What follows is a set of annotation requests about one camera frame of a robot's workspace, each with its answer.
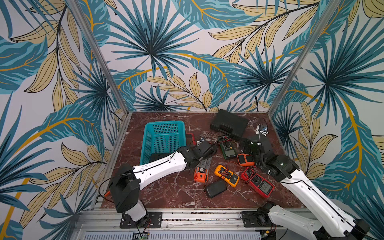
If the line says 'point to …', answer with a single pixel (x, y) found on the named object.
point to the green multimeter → (227, 149)
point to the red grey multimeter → (257, 182)
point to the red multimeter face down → (190, 139)
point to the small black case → (215, 188)
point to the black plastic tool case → (229, 123)
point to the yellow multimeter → (229, 177)
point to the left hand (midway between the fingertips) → (199, 161)
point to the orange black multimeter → (201, 174)
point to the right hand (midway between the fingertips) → (252, 140)
